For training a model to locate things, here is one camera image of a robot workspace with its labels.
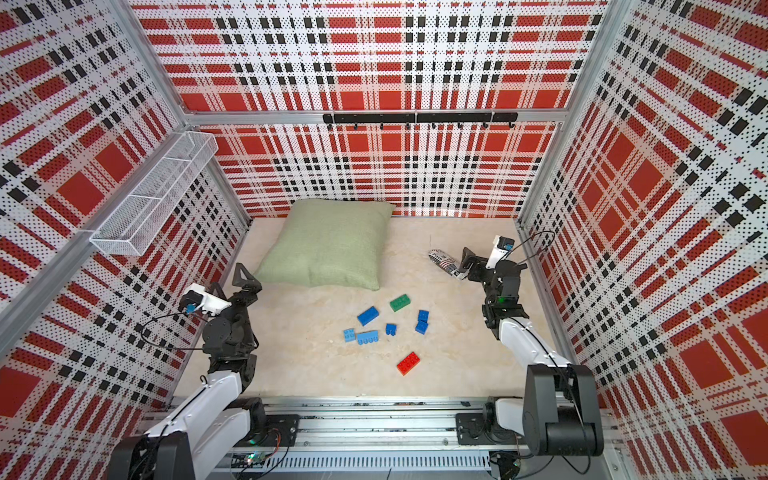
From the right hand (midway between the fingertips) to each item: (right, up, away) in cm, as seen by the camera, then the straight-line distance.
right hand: (481, 250), depth 86 cm
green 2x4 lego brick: (-24, -17, +12) cm, 32 cm away
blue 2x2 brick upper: (-17, -21, +7) cm, 27 cm away
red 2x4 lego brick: (-22, -32, -2) cm, 39 cm away
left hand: (-66, -5, -9) cm, 67 cm away
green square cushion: (-46, +3, +10) cm, 47 cm away
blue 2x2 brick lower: (-17, -23, +5) cm, 30 cm away
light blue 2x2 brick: (-39, -26, +4) cm, 47 cm away
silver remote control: (-8, -4, +18) cm, 21 cm away
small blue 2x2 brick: (-27, -24, +5) cm, 37 cm away
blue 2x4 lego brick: (-34, -21, +8) cm, 41 cm away
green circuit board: (-60, -49, -16) cm, 79 cm away
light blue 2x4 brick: (-34, -26, +3) cm, 43 cm away
